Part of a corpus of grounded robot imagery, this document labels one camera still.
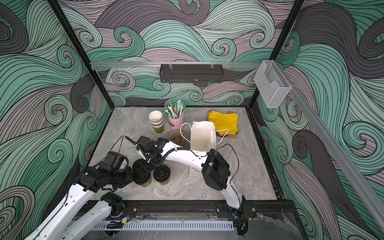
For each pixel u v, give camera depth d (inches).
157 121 35.7
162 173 29.2
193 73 37.4
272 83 30.7
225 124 41.2
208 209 29.3
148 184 30.7
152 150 23.6
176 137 38.6
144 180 28.5
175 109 38.4
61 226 16.7
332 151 20.7
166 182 30.9
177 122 38.5
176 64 36.6
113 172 23.1
